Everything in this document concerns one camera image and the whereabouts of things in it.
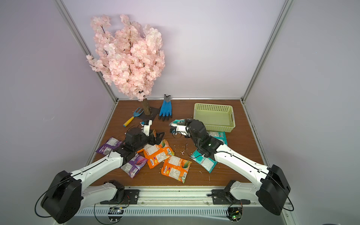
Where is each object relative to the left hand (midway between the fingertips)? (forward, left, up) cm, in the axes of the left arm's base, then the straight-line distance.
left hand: (160, 131), depth 83 cm
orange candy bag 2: (-17, -10, -13) cm, 24 cm away
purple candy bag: (-2, +35, -13) cm, 37 cm away
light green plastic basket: (+22, -39, -14) cm, 47 cm away
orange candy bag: (-8, +3, -13) cm, 16 cm away
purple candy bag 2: (-17, +16, -12) cm, 26 cm away
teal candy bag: (-14, -29, -13) cm, 34 cm away
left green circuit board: (-39, +21, -19) cm, 49 cm away
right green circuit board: (-38, -41, -16) cm, 59 cm away
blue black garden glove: (+27, +1, -13) cm, 30 cm away
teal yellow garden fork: (+25, +25, -14) cm, 38 cm away
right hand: (+3, -18, +13) cm, 22 cm away
